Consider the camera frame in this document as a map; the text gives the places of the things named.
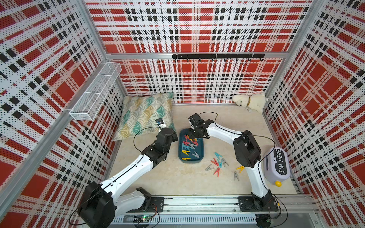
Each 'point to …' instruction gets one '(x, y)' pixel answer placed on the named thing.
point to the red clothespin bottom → (217, 171)
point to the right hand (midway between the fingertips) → (192, 133)
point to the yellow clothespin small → (186, 158)
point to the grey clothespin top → (192, 146)
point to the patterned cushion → (139, 113)
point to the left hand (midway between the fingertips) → (173, 128)
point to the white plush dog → (255, 102)
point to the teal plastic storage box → (196, 155)
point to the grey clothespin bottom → (235, 176)
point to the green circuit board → (146, 218)
